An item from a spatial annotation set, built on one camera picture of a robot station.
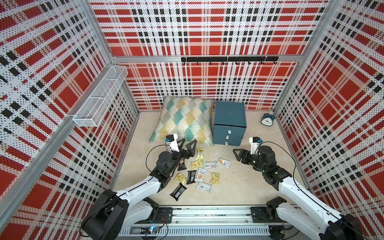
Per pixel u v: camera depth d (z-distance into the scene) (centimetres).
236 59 91
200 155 93
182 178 84
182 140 81
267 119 108
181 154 71
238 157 73
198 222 73
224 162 91
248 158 71
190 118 95
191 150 70
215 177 84
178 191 80
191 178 84
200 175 86
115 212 41
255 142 72
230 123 84
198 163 91
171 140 69
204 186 82
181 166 89
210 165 90
